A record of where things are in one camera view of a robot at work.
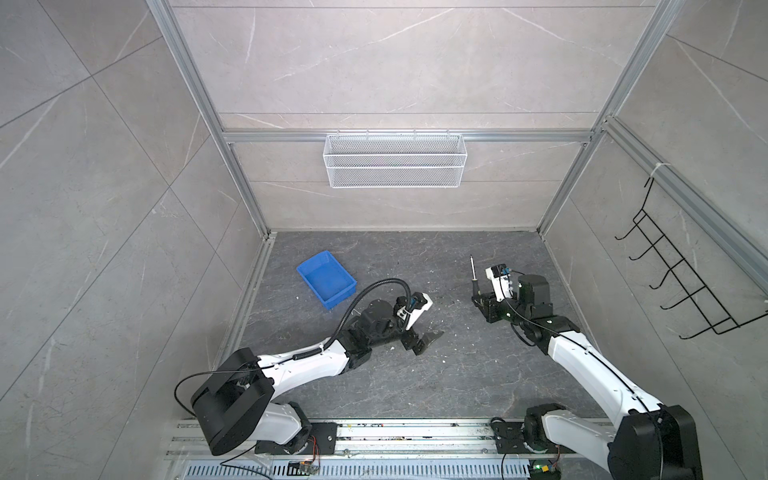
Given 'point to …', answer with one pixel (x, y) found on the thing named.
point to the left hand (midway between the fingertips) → (431, 311)
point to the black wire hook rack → (719, 319)
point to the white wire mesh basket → (437, 160)
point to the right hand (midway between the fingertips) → (478, 293)
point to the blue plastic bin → (329, 280)
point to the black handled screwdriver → (475, 286)
